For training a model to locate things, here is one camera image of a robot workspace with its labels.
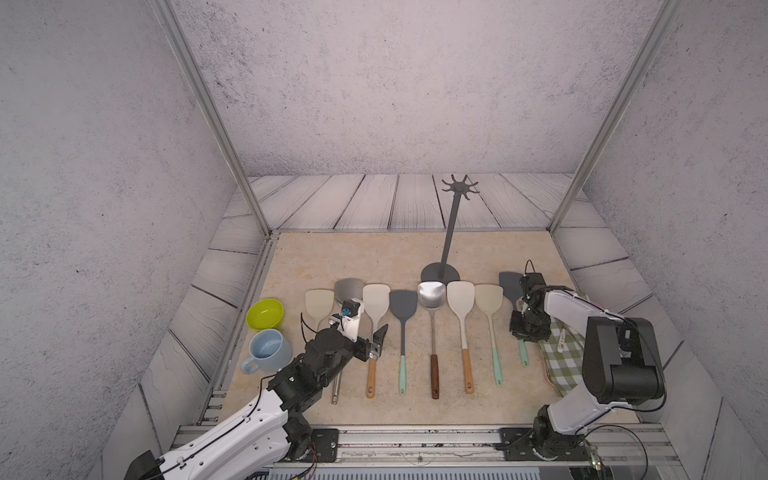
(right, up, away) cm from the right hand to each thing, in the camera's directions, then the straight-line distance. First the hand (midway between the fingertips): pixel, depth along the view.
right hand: (524, 334), depth 91 cm
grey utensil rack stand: (-22, +18, +14) cm, 31 cm away
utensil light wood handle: (-17, +10, +8) cm, 21 cm away
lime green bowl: (-80, +5, +6) cm, 80 cm away
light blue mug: (-75, -4, -2) cm, 76 cm away
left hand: (-44, +7, -15) cm, 47 cm away
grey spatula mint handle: (-36, +8, +8) cm, 38 cm away
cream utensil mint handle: (-8, +10, +9) cm, 15 cm away
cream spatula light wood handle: (-45, +9, +9) cm, 47 cm away
